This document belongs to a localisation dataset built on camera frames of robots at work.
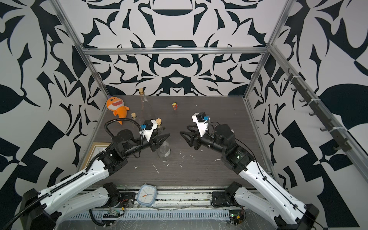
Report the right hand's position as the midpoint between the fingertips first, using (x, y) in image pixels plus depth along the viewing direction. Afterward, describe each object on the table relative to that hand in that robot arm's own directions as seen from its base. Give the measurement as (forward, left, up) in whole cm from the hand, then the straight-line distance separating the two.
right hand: (183, 128), depth 64 cm
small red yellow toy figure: (+37, +7, -27) cm, 47 cm away
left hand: (+3, +9, -3) cm, 10 cm away
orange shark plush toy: (+36, +49, -24) cm, 65 cm away
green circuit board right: (-30, -25, -34) cm, 52 cm away
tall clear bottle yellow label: (-4, +10, -17) cm, 20 cm away
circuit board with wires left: (-29, +34, -28) cm, 52 cm away
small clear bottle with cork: (+12, +26, -6) cm, 29 cm away
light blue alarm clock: (-21, +19, -29) cm, 40 cm away
